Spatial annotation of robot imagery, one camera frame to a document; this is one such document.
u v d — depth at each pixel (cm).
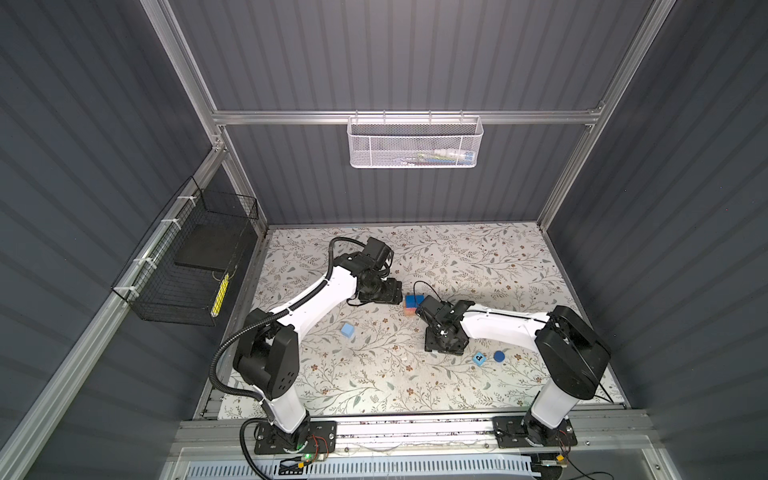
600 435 74
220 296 68
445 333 65
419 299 73
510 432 73
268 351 45
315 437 72
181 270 72
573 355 47
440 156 92
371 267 67
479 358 85
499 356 87
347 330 91
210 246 77
